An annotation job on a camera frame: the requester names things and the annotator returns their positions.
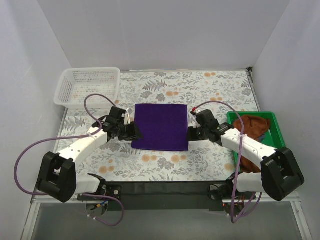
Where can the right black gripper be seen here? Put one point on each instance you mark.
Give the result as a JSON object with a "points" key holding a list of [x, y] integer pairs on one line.
{"points": [[194, 132]]}

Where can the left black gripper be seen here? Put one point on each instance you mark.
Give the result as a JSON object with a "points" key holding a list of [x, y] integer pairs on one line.
{"points": [[130, 131]]}

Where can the purple towel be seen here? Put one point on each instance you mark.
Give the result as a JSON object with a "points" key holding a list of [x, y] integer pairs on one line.
{"points": [[164, 127]]}

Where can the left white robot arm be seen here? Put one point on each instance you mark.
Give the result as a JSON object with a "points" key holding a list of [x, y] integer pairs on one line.
{"points": [[58, 175]]}

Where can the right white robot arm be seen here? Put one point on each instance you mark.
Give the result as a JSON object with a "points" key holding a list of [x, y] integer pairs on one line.
{"points": [[279, 172]]}

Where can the floral table mat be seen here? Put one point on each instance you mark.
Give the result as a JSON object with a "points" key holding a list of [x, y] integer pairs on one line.
{"points": [[218, 91]]}

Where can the brown towel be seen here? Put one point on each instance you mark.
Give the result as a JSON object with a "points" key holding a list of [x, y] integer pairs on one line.
{"points": [[254, 127]]}

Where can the grey blue towel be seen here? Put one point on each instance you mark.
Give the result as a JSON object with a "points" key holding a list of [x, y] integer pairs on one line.
{"points": [[262, 138]]}

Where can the white plastic basket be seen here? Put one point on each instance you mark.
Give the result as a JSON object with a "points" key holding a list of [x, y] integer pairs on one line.
{"points": [[75, 84]]}

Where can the green plastic bin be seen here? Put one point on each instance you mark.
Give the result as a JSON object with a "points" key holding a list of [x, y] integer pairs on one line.
{"points": [[274, 136]]}

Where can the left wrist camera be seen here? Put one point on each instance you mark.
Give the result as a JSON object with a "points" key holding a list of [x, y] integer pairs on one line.
{"points": [[128, 115]]}

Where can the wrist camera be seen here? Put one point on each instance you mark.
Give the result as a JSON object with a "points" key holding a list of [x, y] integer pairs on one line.
{"points": [[194, 111], [128, 115]]}

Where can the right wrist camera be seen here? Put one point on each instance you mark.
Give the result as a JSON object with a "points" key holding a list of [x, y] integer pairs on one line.
{"points": [[194, 111]]}

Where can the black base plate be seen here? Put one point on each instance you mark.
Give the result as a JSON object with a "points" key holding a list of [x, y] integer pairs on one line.
{"points": [[170, 195]]}

